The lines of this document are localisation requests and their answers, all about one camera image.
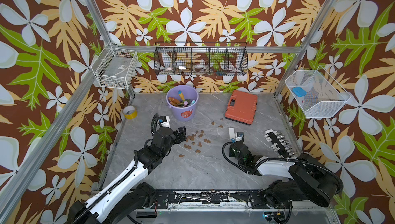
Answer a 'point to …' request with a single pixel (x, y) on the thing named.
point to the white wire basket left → (115, 68)
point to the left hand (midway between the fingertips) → (179, 127)
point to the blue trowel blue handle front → (193, 102)
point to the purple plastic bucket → (182, 99)
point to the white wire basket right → (319, 94)
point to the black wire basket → (201, 58)
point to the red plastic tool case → (241, 107)
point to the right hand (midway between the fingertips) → (230, 144)
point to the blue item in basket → (299, 91)
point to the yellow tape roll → (130, 112)
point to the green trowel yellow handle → (181, 94)
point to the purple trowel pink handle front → (185, 103)
